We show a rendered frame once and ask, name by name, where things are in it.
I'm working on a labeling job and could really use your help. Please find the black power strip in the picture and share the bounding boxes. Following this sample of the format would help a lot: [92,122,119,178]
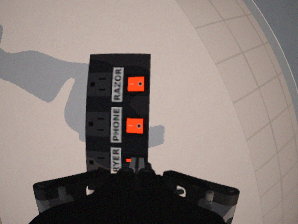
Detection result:
[85,53,151,174]

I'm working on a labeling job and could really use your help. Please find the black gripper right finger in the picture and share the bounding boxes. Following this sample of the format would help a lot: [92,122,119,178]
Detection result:
[136,158,240,224]

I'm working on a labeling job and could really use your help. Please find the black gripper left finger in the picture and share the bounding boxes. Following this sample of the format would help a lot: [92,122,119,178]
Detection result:
[33,158,137,214]

